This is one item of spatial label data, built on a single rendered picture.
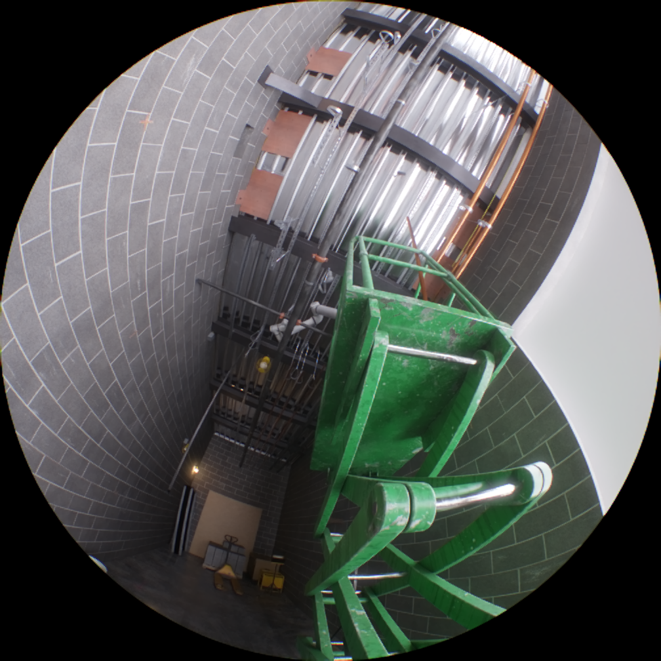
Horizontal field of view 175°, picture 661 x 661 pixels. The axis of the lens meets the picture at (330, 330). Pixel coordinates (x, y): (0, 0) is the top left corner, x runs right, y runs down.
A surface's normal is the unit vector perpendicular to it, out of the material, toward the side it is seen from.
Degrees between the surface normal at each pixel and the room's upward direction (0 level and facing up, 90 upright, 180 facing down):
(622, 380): 90
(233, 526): 90
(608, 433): 90
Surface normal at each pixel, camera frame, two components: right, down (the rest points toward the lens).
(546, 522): -0.91, -0.39
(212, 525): 0.40, -0.73
